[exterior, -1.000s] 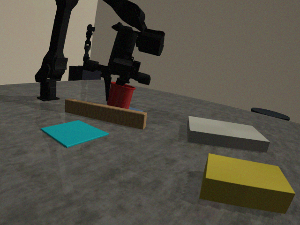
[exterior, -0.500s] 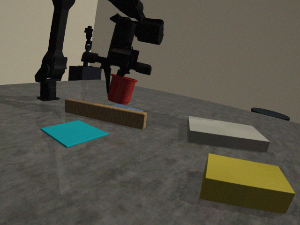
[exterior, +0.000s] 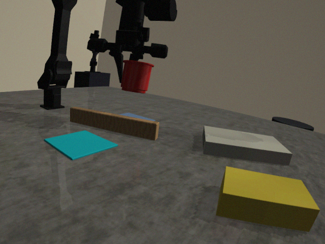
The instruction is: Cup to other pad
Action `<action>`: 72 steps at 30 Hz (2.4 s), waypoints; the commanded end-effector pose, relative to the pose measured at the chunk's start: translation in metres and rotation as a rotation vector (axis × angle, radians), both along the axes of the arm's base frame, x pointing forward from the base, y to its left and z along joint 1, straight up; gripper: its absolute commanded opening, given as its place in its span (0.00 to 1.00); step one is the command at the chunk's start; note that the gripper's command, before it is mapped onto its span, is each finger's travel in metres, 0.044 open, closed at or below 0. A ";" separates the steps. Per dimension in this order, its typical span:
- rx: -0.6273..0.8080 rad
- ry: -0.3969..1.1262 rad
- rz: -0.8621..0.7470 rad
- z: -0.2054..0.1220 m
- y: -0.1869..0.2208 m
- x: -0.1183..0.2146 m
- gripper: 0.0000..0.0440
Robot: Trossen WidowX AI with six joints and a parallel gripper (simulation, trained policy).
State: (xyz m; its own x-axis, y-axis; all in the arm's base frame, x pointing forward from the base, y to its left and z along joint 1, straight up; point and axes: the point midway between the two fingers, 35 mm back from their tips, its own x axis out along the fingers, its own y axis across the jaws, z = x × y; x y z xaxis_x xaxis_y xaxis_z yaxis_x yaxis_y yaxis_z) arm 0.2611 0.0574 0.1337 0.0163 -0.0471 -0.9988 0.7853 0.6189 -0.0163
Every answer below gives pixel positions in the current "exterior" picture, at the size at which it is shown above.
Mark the red cup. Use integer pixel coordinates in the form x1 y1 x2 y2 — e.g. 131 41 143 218
121 60 154 94

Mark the brown wooden bar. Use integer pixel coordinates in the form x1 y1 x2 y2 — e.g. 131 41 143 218
70 107 159 141

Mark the yellow rectangular block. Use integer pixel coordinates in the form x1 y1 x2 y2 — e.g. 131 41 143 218
216 166 320 232

